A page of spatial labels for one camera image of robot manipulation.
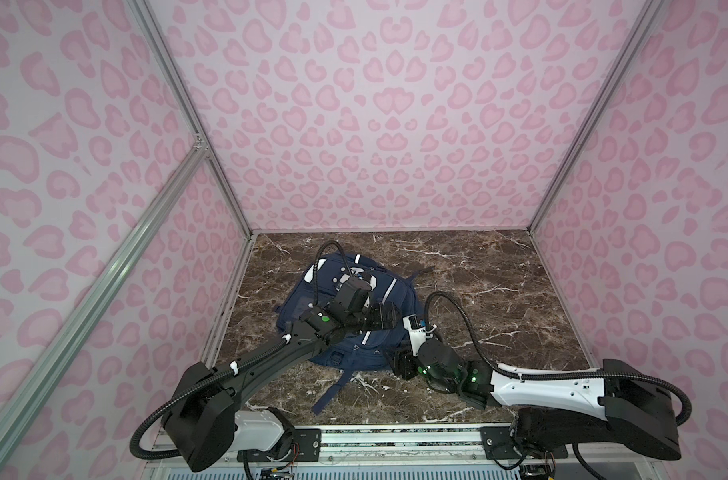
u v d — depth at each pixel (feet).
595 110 2.82
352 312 2.09
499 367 1.84
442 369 1.92
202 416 1.31
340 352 2.79
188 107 2.76
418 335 2.27
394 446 2.46
